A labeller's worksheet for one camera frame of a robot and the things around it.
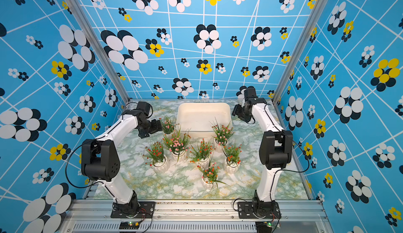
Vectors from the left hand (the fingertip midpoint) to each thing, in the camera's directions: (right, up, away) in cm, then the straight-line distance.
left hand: (159, 129), depth 92 cm
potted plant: (+6, +2, -4) cm, 8 cm away
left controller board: (-8, -42, -20) cm, 48 cm away
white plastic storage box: (+23, +6, +17) cm, 29 cm away
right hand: (+48, +9, +2) cm, 49 cm away
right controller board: (+55, -41, -23) cm, 72 cm away
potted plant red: (+2, -13, -12) cm, 18 cm away
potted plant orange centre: (+26, -13, -10) cm, 30 cm away
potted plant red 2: (+41, -13, -18) cm, 47 cm away
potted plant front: (+30, -19, -21) cm, 42 cm away
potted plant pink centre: (+13, -6, -13) cm, 19 cm away
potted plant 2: (+37, -2, -8) cm, 38 cm away
